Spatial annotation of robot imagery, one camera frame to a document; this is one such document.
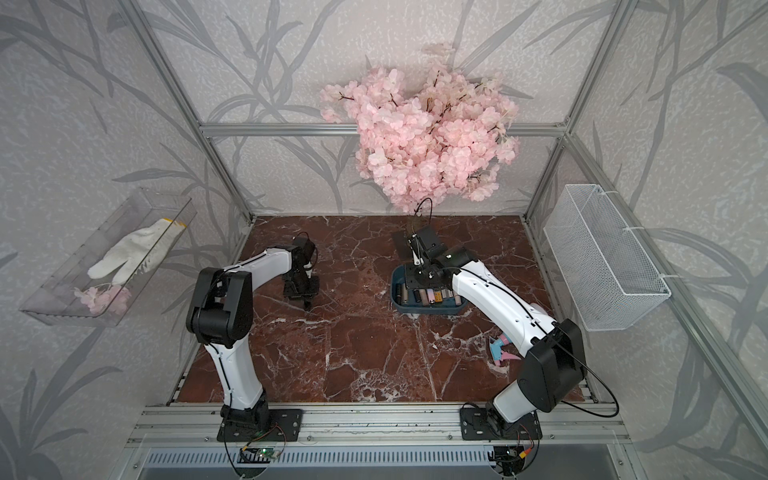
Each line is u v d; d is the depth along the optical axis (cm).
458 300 96
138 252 68
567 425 75
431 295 96
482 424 73
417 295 96
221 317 53
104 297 60
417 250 62
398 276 96
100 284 61
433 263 58
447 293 96
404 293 96
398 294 96
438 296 96
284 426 74
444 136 68
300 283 82
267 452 70
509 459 70
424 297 96
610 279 61
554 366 41
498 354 84
